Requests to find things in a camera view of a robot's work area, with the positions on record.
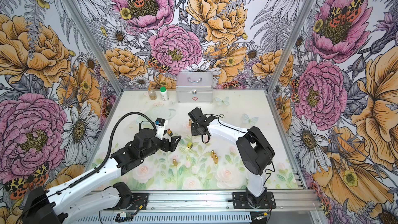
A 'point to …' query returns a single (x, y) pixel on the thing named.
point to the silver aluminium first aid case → (195, 87)
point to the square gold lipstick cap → (189, 144)
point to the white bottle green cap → (164, 94)
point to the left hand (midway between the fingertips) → (172, 138)
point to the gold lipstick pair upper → (213, 154)
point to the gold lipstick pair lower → (215, 159)
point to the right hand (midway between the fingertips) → (197, 133)
